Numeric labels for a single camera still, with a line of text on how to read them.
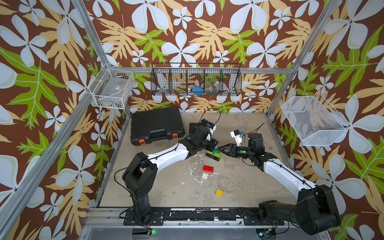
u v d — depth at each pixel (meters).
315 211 0.40
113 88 0.86
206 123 1.13
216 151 0.80
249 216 0.74
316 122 0.77
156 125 1.06
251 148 0.67
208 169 0.88
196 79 0.98
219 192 0.80
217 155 0.80
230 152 0.73
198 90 0.95
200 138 0.66
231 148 0.73
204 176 0.86
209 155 0.82
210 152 0.82
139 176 0.46
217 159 0.80
